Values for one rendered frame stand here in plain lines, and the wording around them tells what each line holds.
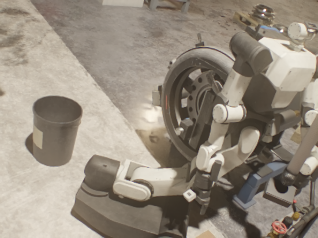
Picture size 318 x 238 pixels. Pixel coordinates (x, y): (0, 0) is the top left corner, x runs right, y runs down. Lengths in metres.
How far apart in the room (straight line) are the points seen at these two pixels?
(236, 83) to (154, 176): 0.75
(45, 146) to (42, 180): 0.21
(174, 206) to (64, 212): 0.63
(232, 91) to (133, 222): 0.90
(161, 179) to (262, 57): 0.87
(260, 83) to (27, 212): 1.41
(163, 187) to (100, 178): 0.34
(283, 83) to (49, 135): 1.38
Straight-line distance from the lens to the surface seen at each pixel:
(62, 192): 2.27
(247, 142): 1.71
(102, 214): 1.97
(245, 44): 1.43
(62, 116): 2.50
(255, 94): 1.59
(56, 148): 2.32
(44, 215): 2.14
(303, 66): 1.57
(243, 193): 2.58
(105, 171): 1.96
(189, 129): 2.19
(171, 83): 2.32
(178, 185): 1.91
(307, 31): 1.58
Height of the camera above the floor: 1.63
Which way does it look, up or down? 31 degrees down
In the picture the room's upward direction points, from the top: 17 degrees clockwise
